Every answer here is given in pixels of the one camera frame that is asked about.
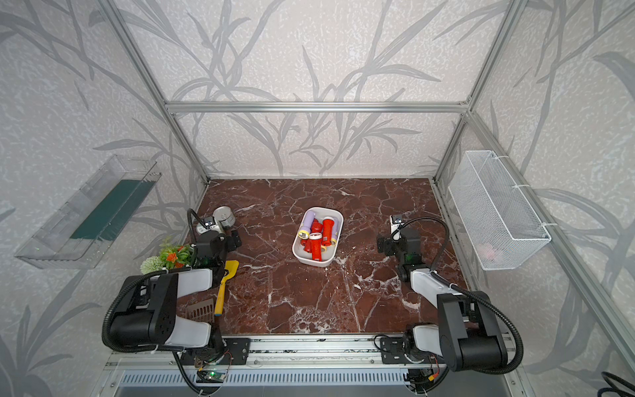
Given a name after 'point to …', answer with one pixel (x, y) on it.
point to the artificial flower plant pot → (170, 256)
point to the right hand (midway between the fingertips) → (393, 230)
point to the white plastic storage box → (328, 256)
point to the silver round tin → (226, 215)
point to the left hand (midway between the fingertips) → (222, 230)
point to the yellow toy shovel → (231, 266)
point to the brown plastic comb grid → (202, 311)
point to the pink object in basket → (487, 251)
